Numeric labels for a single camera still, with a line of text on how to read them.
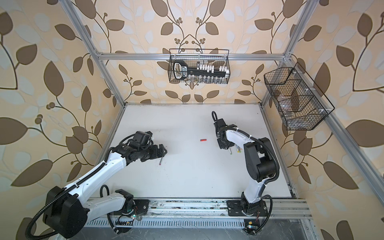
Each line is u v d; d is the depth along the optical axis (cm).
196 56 90
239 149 95
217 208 75
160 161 91
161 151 74
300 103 73
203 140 100
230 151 94
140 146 63
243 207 65
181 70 84
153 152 74
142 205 74
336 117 59
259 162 49
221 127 78
